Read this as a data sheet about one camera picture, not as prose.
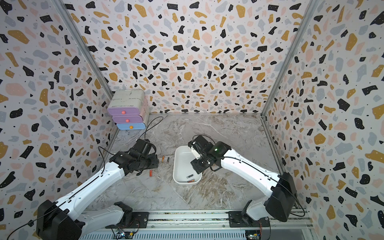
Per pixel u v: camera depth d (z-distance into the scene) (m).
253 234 0.71
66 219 0.38
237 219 0.73
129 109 0.95
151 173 0.90
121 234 0.71
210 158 0.52
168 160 0.95
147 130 1.12
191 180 0.86
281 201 0.39
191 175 0.88
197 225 0.73
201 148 0.58
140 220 0.73
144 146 0.63
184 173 0.90
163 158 0.96
